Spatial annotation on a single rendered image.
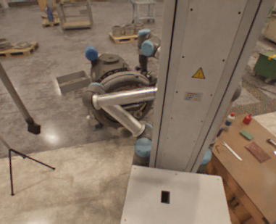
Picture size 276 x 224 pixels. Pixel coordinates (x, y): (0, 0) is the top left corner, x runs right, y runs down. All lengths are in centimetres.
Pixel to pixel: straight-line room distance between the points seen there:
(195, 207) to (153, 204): 22
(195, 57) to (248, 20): 20
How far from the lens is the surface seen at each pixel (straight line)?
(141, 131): 141
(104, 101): 109
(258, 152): 195
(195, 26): 65
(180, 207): 101
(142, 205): 99
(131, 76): 170
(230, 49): 71
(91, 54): 226
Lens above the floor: 178
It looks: 41 degrees down
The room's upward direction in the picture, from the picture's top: straight up
